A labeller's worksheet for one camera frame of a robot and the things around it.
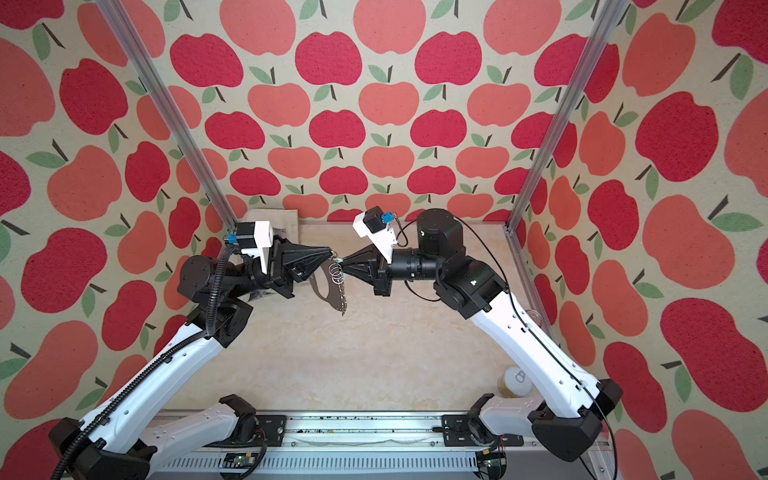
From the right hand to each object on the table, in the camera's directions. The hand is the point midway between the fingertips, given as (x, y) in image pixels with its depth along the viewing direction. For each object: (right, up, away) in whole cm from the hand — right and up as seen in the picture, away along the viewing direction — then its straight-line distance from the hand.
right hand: (342, 271), depth 54 cm
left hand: (-1, +1, -5) cm, 6 cm away
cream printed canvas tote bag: (-32, +15, +61) cm, 70 cm away
